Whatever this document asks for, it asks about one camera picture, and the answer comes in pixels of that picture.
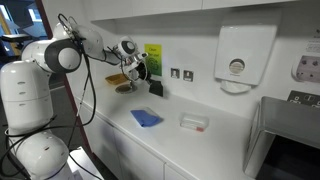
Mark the white paper towel dispenser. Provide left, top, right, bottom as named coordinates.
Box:
left=214, top=24, right=278, bottom=95

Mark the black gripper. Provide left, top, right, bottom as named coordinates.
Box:
left=134, top=61, right=158, bottom=85

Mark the blue fabric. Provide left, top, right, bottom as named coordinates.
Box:
left=130, top=109, right=163, bottom=128

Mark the green clean after use poster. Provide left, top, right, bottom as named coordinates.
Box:
left=144, top=43, right=163, bottom=77

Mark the clear container with red clips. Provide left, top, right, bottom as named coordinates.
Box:
left=179, top=112, right=210, bottom=133

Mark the dark office table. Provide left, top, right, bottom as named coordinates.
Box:
left=0, top=33, right=33, bottom=44

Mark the silver countertop appliance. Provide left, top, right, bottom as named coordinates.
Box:
left=242, top=96, right=320, bottom=180

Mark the yellow sponge holder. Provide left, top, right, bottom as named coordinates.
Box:
left=105, top=73, right=129, bottom=85

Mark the black hanging cable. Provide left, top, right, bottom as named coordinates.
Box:
left=0, top=114, right=101, bottom=180

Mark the small white wall notice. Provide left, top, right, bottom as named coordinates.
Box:
left=304, top=39, right=320, bottom=54

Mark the black wall socket plate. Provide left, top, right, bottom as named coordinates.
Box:
left=287, top=89, right=320, bottom=109

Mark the round metal drain tray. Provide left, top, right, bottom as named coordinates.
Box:
left=114, top=83, right=138, bottom=95

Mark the white base cabinet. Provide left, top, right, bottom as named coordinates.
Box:
left=73, top=96, right=201, bottom=180

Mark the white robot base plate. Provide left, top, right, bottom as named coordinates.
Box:
left=66, top=146, right=105, bottom=180

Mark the silver wall switch plate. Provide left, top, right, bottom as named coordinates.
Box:
left=182, top=70, right=195, bottom=83
left=170, top=67, right=181, bottom=80

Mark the wall notice with picture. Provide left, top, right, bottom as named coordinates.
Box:
left=291, top=54, right=320, bottom=84

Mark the yellow pole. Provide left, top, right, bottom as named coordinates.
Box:
left=0, top=9, right=21, bottom=58

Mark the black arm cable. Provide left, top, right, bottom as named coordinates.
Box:
left=57, top=13, right=98, bottom=128

